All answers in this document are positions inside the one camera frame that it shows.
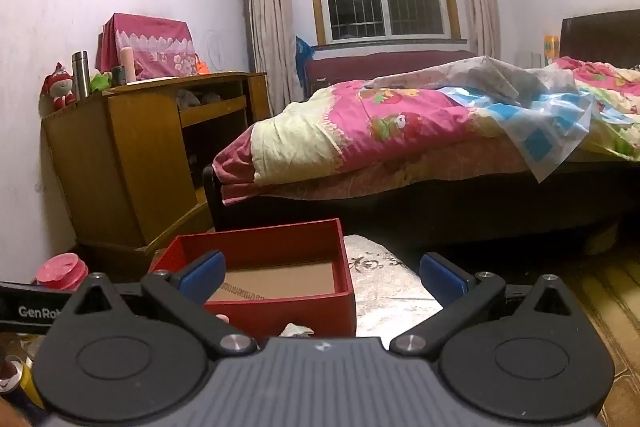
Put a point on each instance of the orange toy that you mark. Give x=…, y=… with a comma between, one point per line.
x=201, y=68

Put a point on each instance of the green plush toy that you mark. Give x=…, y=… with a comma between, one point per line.
x=100, y=82

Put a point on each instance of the pink lidded container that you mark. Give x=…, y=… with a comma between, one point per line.
x=57, y=272

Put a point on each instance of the maroon bench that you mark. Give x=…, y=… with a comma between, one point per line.
x=380, y=64

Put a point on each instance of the blue bag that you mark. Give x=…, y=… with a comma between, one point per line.
x=303, y=57

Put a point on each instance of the white floor mat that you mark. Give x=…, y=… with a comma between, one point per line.
x=385, y=277

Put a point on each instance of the crumpled white paper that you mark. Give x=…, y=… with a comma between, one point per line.
x=295, y=331

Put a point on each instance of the dark bed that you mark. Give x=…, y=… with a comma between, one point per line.
x=450, y=212

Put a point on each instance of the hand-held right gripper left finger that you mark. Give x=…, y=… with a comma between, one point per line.
x=202, y=274

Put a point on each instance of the red storage box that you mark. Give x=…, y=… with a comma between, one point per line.
x=300, y=312

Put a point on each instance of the pink bottle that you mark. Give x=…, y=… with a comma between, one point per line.
x=128, y=64

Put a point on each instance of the red santa doll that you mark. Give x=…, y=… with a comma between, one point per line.
x=59, y=87

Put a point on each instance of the dark wooden headboard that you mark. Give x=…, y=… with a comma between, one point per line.
x=600, y=37

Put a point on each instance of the dark jar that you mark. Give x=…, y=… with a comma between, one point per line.
x=118, y=76

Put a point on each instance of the yellow box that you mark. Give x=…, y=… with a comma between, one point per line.
x=550, y=46

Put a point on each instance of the pink cloth-covered box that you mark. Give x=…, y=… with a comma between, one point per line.
x=150, y=42

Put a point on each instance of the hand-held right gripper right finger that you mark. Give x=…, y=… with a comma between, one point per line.
x=440, y=277

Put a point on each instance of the wooden desk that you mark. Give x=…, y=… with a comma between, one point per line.
x=125, y=147

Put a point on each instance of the white blue plastic sheet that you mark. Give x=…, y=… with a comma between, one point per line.
x=540, y=122

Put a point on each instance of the steel thermos flask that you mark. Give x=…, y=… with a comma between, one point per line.
x=81, y=74

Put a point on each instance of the yellow drink can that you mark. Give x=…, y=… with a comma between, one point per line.
x=27, y=382

